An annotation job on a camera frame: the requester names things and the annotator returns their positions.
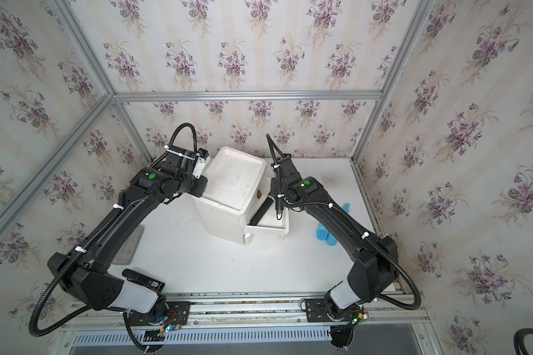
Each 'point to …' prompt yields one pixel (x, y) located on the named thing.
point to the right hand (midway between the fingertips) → (282, 185)
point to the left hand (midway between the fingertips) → (202, 181)
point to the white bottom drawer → (249, 238)
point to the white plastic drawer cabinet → (238, 183)
